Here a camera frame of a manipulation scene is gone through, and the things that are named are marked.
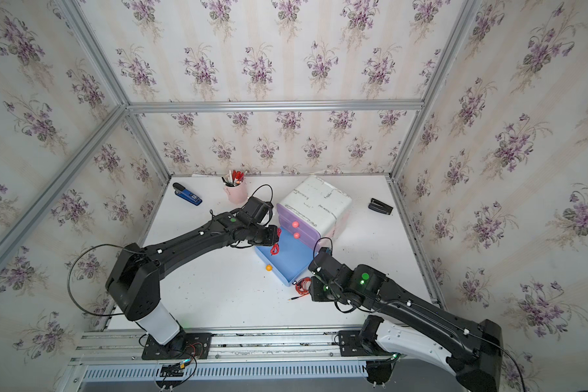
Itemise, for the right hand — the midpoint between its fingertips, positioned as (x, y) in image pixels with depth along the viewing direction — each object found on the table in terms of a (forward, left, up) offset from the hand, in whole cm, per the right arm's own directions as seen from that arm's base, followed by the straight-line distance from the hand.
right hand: (315, 291), depth 73 cm
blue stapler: (+45, +57, -9) cm, 74 cm away
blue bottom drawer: (+16, +9, -12) cm, 22 cm away
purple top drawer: (+20, +5, +7) cm, 22 cm away
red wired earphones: (+15, +13, -3) cm, 21 cm away
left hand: (+17, +11, 0) cm, 20 cm away
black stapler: (+42, -31, -11) cm, 53 cm away
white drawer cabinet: (+26, -2, +10) cm, 28 cm away
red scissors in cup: (+50, +33, -1) cm, 60 cm away
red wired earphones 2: (+5, +4, -12) cm, 13 cm away
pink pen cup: (+42, +32, -5) cm, 54 cm away
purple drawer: (+20, +5, 0) cm, 20 cm away
